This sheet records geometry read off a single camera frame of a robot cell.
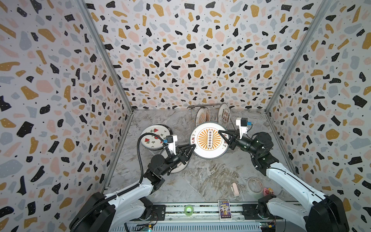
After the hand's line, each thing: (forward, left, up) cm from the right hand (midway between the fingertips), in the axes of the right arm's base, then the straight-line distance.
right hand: (221, 133), depth 69 cm
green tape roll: (-27, +16, -32) cm, 44 cm away
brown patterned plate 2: (+27, +5, -15) cm, 31 cm away
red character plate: (+33, -8, -22) cm, 40 cm away
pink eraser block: (-17, -10, -29) cm, 35 cm away
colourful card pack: (-26, -3, -30) cm, 40 cm away
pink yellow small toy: (-18, -27, -29) cm, 43 cm away
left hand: (-5, +12, -5) cm, 14 cm away
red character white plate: (-5, +22, -30) cm, 38 cm away
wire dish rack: (+39, -3, -26) cm, 46 cm away
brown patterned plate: (+31, +10, -22) cm, 39 cm away
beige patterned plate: (-3, +5, -6) cm, 8 cm away
